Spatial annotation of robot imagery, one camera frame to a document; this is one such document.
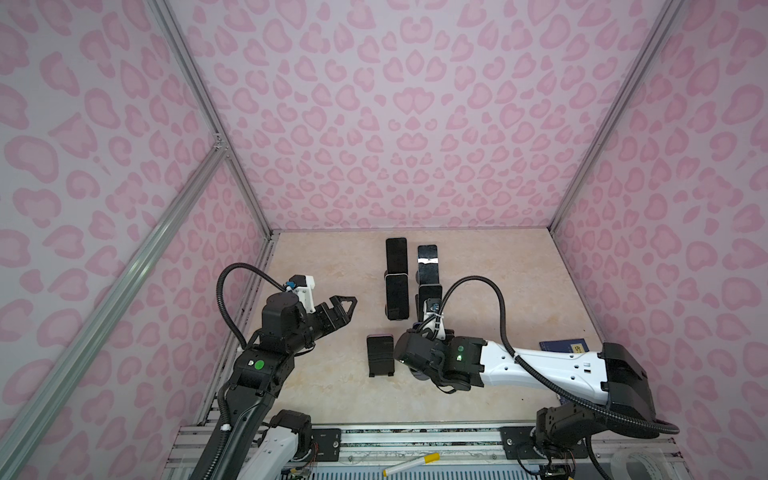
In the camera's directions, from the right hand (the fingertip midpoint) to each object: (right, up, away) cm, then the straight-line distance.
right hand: (419, 335), depth 77 cm
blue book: (+47, -7, +15) cm, 50 cm away
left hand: (-17, +10, -6) cm, 21 cm away
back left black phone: (-5, +19, +22) cm, 30 cm away
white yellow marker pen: (+1, -28, -6) cm, 28 cm away
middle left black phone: (-5, +8, +15) cm, 18 cm away
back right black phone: (+5, +18, +21) cm, 28 cm away
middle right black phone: (+4, +9, +16) cm, 19 cm away
